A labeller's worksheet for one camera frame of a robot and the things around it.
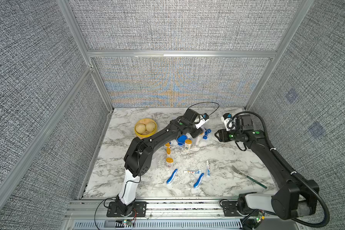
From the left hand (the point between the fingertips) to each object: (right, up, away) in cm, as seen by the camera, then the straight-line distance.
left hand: (202, 127), depth 87 cm
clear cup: (-1, -9, +7) cm, 11 cm away
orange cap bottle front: (-20, -19, -8) cm, 28 cm away
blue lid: (-13, -9, +10) cm, 19 cm away
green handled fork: (+26, -29, -4) cm, 39 cm away
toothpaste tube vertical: (+3, -25, -2) cm, 25 cm away
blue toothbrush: (-19, -29, -4) cm, 34 cm away
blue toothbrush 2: (-4, -32, -6) cm, 32 cm away
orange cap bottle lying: (-21, -11, -2) cm, 24 cm away
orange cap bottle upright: (-9, -9, -1) cm, 13 cm away
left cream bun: (-41, -1, +13) cm, 43 cm away
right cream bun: (-34, 0, +14) cm, 37 cm away
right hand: (+9, -1, -6) cm, 11 cm away
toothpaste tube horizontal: (-4, -26, -2) cm, 27 cm away
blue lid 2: (+6, -5, +16) cm, 17 cm away
